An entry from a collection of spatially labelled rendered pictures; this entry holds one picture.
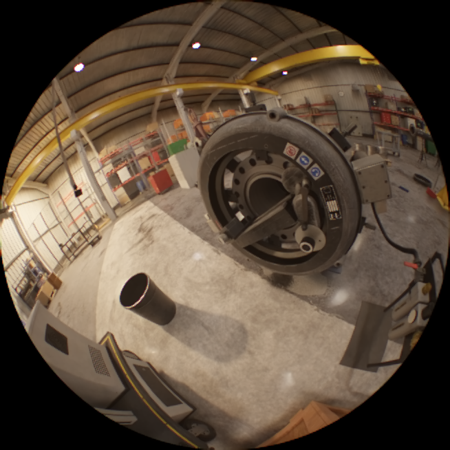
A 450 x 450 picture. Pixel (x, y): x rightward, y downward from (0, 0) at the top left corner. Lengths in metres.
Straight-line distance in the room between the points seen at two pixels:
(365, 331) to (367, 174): 0.86
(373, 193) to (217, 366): 1.04
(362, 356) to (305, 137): 1.06
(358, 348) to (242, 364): 0.67
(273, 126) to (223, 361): 1.08
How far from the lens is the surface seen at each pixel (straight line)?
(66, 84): 9.25
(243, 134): 0.43
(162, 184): 5.72
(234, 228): 0.62
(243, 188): 0.69
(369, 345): 1.06
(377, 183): 0.42
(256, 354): 0.91
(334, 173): 0.37
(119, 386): 0.90
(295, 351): 0.90
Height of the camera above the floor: 0.90
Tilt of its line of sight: 32 degrees down
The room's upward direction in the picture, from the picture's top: 22 degrees counter-clockwise
